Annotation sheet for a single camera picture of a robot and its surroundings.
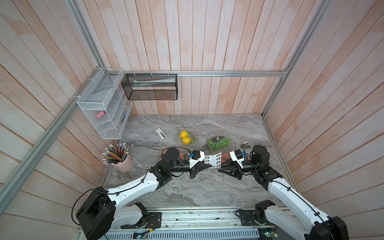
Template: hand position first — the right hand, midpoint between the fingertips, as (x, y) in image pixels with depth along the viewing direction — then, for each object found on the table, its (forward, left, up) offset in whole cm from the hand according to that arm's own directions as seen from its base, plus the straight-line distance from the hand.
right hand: (218, 167), depth 70 cm
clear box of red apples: (0, -2, +9) cm, 10 cm away
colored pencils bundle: (+10, +58, -7) cm, 59 cm away
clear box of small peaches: (-1, +17, +13) cm, 21 cm away
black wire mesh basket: (+59, +43, +5) cm, 73 cm away
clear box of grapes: (+25, -4, -17) cm, 30 cm away
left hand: (-1, +5, +2) cm, 5 cm away
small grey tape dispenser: (+26, -23, -20) cm, 40 cm away
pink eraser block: (+26, +64, +9) cm, 70 cm away
